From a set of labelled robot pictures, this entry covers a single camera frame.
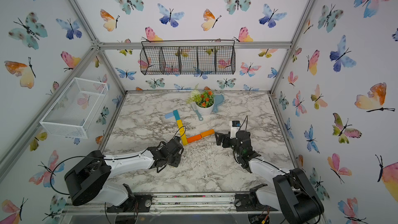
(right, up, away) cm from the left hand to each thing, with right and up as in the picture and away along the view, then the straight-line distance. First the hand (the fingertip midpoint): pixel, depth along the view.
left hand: (179, 157), depth 88 cm
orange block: (+16, +12, +10) cm, 22 cm away
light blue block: (-11, +23, +20) cm, 32 cm away
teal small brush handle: (+10, +22, +19) cm, 31 cm away
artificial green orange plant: (+13, +34, +8) cm, 37 cm away
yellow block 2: (+2, +9, +4) cm, 10 cm away
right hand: (+25, +15, -2) cm, 29 cm away
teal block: (-6, +23, +19) cm, 30 cm away
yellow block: (-2, +18, +13) cm, 22 cm away
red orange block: (+7, +9, +7) cm, 14 cm away
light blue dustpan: (+25, +34, +31) cm, 52 cm away
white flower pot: (+15, +25, +13) cm, 32 cm away
